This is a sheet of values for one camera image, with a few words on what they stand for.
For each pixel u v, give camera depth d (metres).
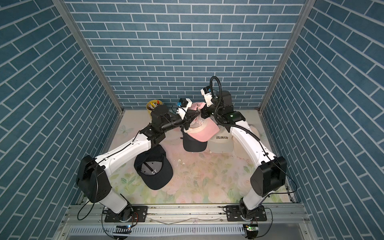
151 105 1.05
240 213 0.73
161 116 0.56
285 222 0.73
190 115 0.66
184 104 0.60
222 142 0.98
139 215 0.73
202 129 0.84
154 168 0.89
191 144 0.99
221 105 0.60
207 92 0.67
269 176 0.43
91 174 0.46
